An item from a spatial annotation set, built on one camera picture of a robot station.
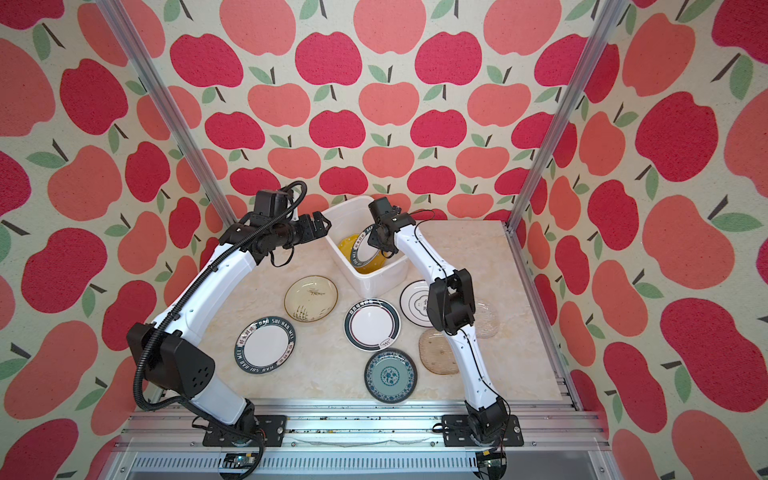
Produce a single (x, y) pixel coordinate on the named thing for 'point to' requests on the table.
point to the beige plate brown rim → (310, 299)
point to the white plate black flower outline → (413, 304)
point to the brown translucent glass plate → (437, 351)
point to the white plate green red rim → (372, 324)
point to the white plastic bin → (346, 217)
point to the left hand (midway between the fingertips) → (325, 228)
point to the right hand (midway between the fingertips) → (383, 240)
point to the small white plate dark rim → (364, 253)
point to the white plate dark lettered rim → (265, 345)
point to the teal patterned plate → (391, 376)
